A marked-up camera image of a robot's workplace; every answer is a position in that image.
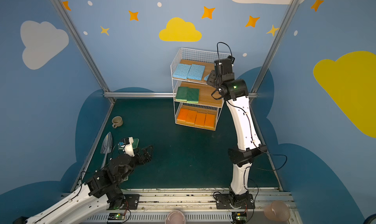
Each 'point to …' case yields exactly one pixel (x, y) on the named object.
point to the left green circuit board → (116, 216)
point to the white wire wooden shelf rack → (194, 105)
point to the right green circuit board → (239, 217)
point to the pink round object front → (175, 217)
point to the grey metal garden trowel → (106, 147)
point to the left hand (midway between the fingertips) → (147, 146)
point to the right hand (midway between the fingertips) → (218, 76)
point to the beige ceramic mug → (117, 121)
